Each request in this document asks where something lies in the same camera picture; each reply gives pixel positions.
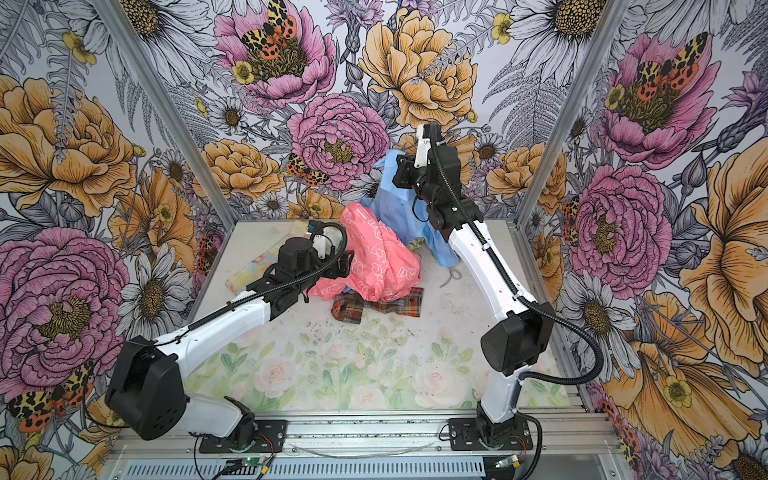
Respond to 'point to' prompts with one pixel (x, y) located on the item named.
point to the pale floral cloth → (254, 271)
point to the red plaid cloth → (349, 305)
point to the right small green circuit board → (508, 461)
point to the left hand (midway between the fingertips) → (339, 257)
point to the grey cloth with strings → (451, 270)
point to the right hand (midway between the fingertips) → (395, 165)
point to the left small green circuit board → (252, 461)
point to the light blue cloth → (394, 206)
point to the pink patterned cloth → (382, 267)
